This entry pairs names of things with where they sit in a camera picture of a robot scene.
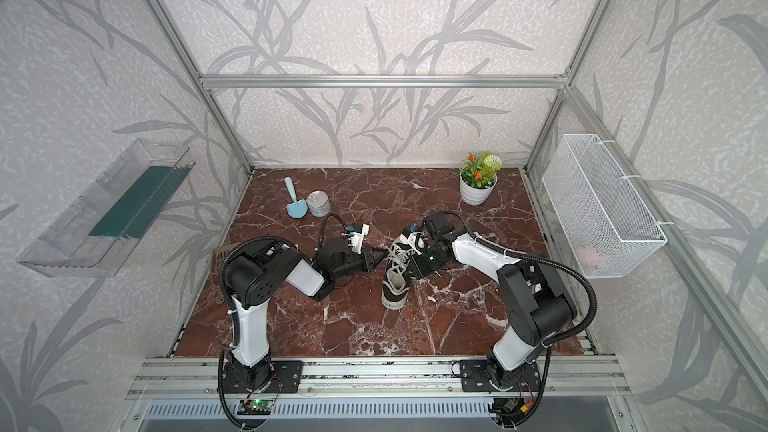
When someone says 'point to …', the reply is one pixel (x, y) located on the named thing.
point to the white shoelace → (399, 257)
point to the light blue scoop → (298, 208)
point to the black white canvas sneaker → (396, 284)
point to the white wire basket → (606, 227)
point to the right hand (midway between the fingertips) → (409, 263)
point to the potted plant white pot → (478, 176)
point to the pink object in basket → (589, 255)
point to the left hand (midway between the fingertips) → (392, 246)
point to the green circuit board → (254, 407)
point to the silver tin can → (318, 203)
